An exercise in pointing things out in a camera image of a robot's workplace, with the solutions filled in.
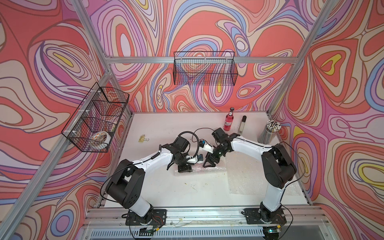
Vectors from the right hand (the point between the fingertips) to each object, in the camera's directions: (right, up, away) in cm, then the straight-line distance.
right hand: (208, 163), depth 87 cm
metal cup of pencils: (+39, +17, +6) cm, 42 cm away
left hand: (-10, -1, -1) cm, 10 cm away
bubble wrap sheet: (-6, -3, -3) cm, 7 cm away
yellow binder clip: (-45, +14, +15) cm, 49 cm away
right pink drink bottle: (+15, +26, +12) cm, 33 cm away
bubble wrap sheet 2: (+22, -7, -1) cm, 23 cm away
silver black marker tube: (+27, +23, +20) cm, 41 cm away
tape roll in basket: (-53, +17, -15) cm, 58 cm away
